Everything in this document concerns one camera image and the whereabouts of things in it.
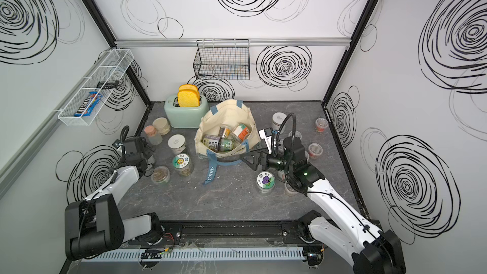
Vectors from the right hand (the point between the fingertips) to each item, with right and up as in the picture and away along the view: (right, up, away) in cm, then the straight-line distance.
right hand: (247, 156), depth 69 cm
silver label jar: (+17, +14, +32) cm, 38 cm away
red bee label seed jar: (+40, +11, +33) cm, 53 cm away
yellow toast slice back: (-30, +30, +27) cm, 50 cm away
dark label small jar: (-12, +7, +28) cm, 31 cm away
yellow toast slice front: (-30, +24, +27) cm, 47 cm away
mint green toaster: (-33, +15, +31) cm, 48 cm away
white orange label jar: (-3, +7, +27) cm, 28 cm away
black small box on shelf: (-58, +28, +9) cm, 65 cm away
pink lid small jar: (-48, +4, +28) cm, 56 cm away
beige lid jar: (-46, +10, +30) cm, 56 cm away
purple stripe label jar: (-17, +3, +24) cm, 30 cm away
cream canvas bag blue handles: (-11, +17, +28) cm, 35 cm away
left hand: (-50, -1, +18) cm, 54 cm away
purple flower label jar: (+8, -13, +10) cm, 18 cm away
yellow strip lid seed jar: (+26, +6, +30) cm, 40 cm away
